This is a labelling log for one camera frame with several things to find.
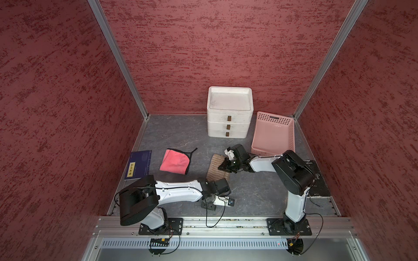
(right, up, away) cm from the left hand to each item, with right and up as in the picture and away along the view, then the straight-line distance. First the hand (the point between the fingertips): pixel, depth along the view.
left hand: (209, 198), depth 82 cm
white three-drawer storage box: (+11, +47, +8) cm, 49 cm away
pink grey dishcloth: (-20, +17, +13) cm, 29 cm away
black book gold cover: (+59, +4, +3) cm, 59 cm away
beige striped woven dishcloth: (+2, +11, +9) cm, 14 cm away
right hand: (+5, +12, +11) cm, 17 cm away
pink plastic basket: (+41, +32, +22) cm, 57 cm away
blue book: (-43, +15, +13) cm, 47 cm away
